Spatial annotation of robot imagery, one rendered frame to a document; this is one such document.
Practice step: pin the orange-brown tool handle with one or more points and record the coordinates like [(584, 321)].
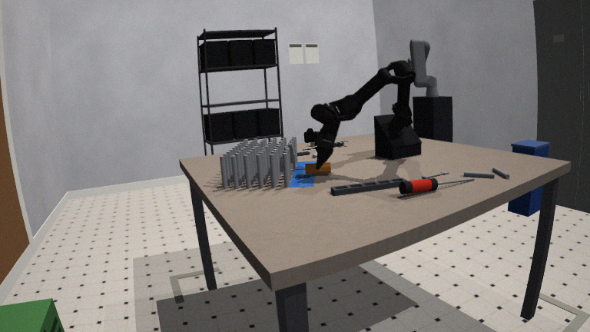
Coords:
[(311, 168)]

